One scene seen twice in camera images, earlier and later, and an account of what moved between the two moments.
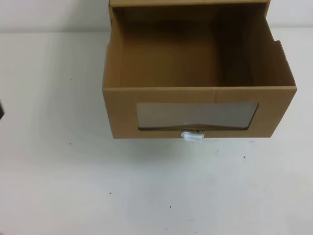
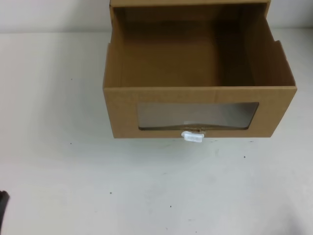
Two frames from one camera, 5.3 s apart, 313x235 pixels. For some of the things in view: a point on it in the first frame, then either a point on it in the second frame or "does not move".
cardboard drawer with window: [216, 70] does not move
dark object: [2, 110] → [4, 197]
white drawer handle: [196, 137] does not move
